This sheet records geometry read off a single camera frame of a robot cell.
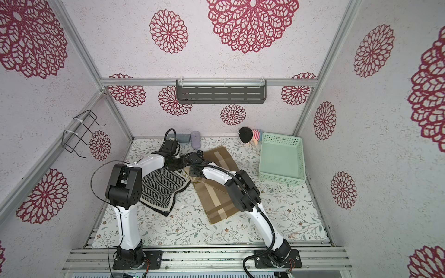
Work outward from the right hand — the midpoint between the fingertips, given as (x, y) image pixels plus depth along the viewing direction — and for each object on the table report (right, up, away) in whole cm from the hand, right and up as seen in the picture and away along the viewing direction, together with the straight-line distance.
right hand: (193, 168), depth 102 cm
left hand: (-5, +3, +1) cm, 6 cm away
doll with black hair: (+33, +21, +11) cm, 41 cm away
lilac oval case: (-1, +18, +15) cm, 24 cm away
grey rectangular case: (-10, +20, +17) cm, 28 cm away
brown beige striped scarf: (+15, -16, -12) cm, 25 cm away
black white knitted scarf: (-18, -10, -7) cm, 22 cm away
